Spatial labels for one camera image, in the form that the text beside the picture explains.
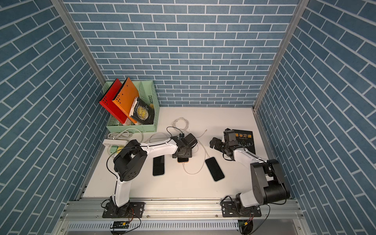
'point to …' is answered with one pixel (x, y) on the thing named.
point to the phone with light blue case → (158, 166)
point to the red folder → (106, 101)
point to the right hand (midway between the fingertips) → (216, 143)
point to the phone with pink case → (183, 160)
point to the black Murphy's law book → (246, 139)
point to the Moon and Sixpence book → (142, 111)
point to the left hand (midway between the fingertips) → (189, 155)
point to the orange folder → (125, 99)
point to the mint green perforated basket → (147, 90)
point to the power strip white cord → (123, 134)
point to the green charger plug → (113, 149)
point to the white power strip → (107, 143)
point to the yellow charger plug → (119, 148)
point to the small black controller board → (120, 224)
